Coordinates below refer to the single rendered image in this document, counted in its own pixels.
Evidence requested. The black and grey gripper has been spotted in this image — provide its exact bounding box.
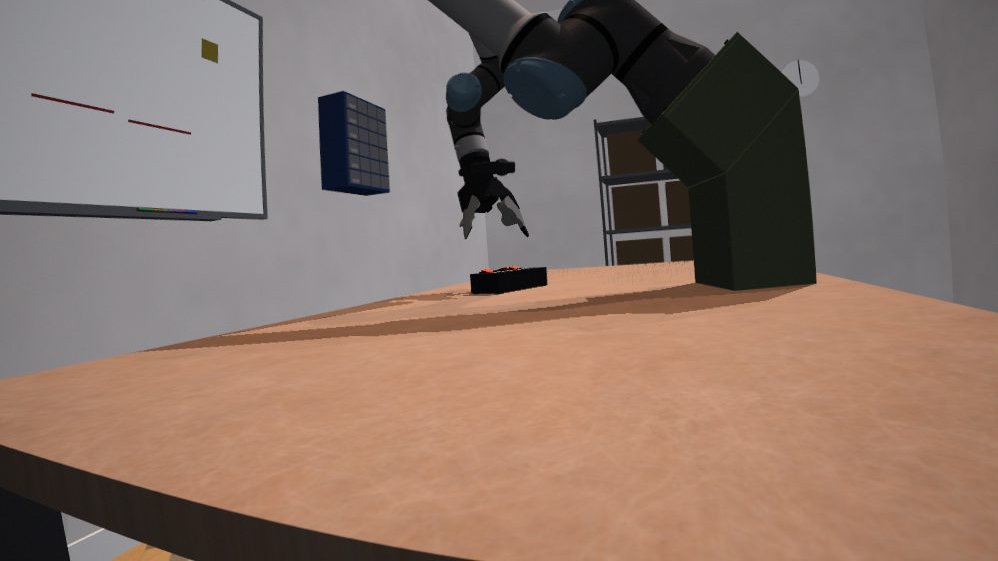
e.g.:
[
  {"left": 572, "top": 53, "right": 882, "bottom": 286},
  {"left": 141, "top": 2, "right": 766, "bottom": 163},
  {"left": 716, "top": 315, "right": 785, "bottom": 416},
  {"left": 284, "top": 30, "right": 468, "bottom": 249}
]
[{"left": 457, "top": 151, "right": 529, "bottom": 239}]

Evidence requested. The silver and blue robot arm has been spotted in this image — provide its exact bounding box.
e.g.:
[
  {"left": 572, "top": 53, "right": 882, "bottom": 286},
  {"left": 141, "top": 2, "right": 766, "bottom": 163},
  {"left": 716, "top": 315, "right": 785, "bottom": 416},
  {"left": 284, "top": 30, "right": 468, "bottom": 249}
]
[{"left": 428, "top": 0, "right": 715, "bottom": 162}]

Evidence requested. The black power strip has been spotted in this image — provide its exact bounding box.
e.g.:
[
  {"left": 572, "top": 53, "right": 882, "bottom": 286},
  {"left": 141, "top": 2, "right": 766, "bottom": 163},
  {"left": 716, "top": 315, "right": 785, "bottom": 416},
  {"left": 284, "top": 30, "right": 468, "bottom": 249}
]
[{"left": 470, "top": 266, "right": 548, "bottom": 294}]

